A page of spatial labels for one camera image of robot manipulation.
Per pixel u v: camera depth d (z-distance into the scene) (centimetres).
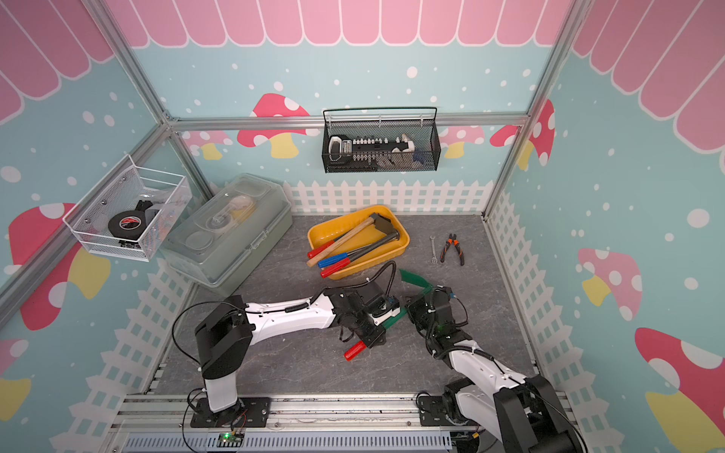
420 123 89
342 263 96
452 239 113
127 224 71
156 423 74
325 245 100
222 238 87
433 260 106
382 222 111
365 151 88
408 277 92
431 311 65
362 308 66
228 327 53
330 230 112
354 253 100
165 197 71
